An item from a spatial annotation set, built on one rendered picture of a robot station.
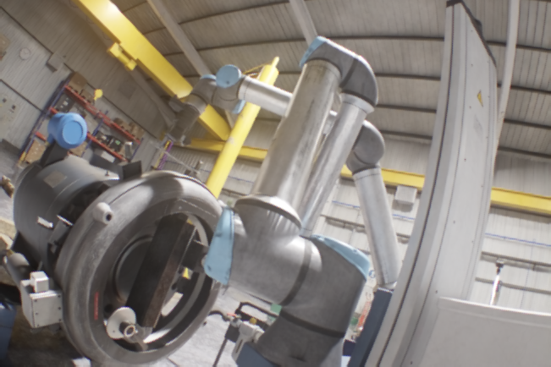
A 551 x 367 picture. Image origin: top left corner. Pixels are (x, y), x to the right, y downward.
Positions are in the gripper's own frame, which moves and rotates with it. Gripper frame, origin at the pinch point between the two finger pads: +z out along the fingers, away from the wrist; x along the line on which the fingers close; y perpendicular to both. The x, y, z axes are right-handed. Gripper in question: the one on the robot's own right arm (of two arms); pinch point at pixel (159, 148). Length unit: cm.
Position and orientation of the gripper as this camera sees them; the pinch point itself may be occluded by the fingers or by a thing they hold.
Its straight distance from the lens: 119.5
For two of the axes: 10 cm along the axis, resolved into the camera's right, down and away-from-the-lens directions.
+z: -4.0, 8.3, -3.9
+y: 7.5, 5.4, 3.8
